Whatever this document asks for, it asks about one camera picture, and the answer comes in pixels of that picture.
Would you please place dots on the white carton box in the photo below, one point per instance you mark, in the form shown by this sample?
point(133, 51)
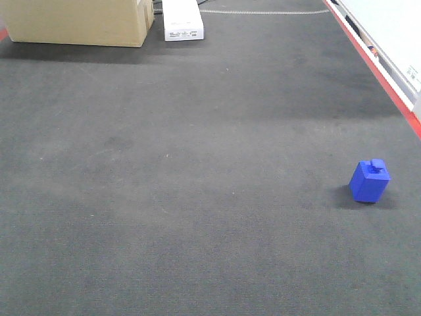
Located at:
point(182, 23)

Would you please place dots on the brown cardboard box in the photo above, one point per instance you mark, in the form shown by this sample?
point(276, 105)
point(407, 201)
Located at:
point(75, 23)

